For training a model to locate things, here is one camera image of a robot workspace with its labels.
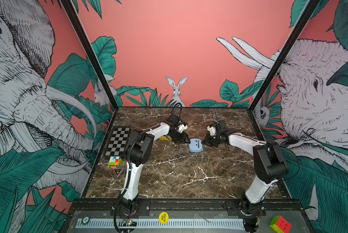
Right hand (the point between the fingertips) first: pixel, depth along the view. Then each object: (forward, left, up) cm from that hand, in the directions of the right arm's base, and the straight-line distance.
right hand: (200, 139), depth 93 cm
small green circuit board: (-45, +38, -6) cm, 59 cm away
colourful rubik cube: (-45, -33, -3) cm, 56 cm away
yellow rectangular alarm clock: (-2, +23, +5) cm, 24 cm away
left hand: (0, +7, -2) cm, 8 cm away
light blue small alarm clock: (-3, +3, -3) cm, 5 cm away
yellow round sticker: (-42, +21, -6) cm, 48 cm away
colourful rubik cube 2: (-16, +52, 0) cm, 54 cm away
